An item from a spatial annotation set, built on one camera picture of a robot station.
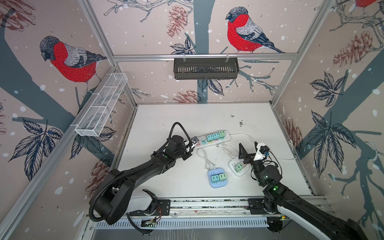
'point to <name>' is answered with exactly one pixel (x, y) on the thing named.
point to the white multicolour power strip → (203, 140)
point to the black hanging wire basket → (206, 68)
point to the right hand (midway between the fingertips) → (246, 145)
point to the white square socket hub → (234, 162)
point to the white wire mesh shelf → (100, 105)
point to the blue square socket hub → (214, 171)
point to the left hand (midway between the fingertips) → (191, 144)
